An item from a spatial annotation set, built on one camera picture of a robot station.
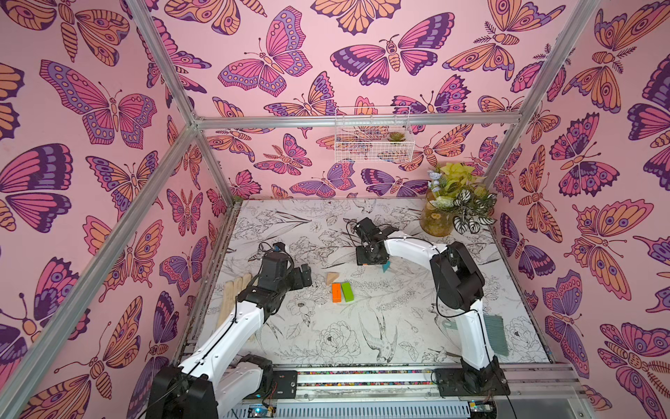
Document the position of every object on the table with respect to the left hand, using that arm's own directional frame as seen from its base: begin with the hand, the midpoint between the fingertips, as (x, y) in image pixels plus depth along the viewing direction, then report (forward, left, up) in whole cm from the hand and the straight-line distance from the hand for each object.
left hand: (301, 268), depth 86 cm
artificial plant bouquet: (+28, -56, +10) cm, 63 cm away
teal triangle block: (+7, -30, -10) cm, 32 cm away
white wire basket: (+40, -26, +21) cm, 52 cm away
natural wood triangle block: (+2, -9, -9) cm, 13 cm away
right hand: (+11, -23, -10) cm, 27 cm away
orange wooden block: (-4, -11, -9) cm, 15 cm away
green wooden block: (-3, -16, -11) cm, 19 cm away
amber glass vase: (+23, -50, 0) cm, 55 cm away
